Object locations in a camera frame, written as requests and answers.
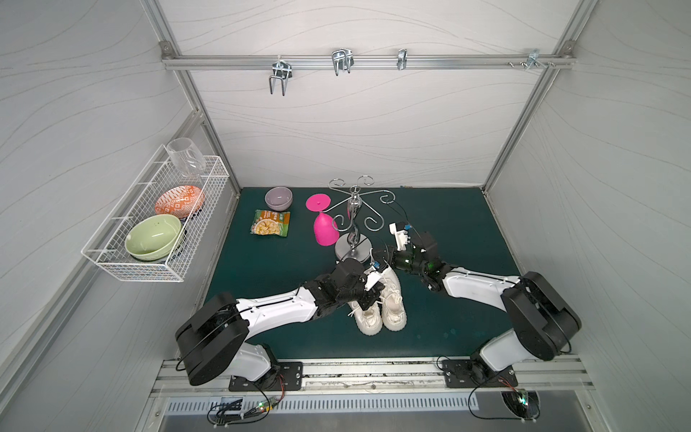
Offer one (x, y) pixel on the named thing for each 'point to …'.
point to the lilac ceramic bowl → (279, 198)
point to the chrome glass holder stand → (354, 247)
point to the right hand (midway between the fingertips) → (370, 250)
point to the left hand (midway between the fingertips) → (384, 287)
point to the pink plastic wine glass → (326, 229)
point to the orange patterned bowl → (180, 201)
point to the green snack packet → (266, 222)
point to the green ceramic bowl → (151, 238)
